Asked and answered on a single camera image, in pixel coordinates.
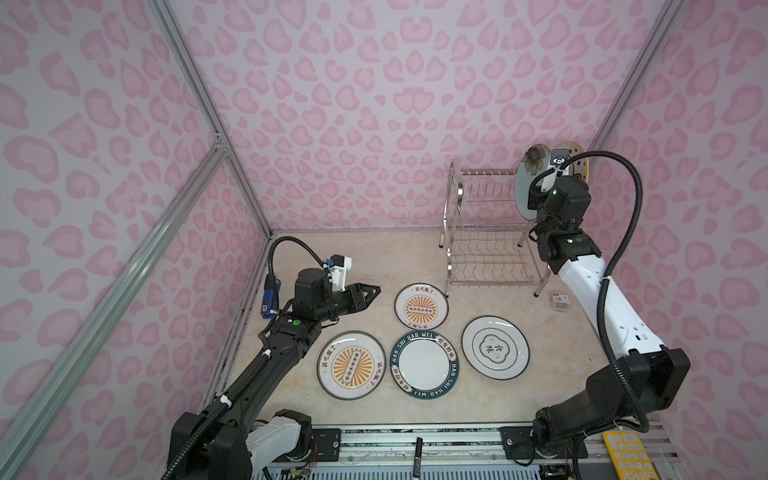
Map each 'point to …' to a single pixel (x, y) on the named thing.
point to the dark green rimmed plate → (424, 364)
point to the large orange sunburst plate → (351, 365)
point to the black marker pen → (417, 457)
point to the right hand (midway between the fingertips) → (561, 167)
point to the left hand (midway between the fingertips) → (378, 287)
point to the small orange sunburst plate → (421, 306)
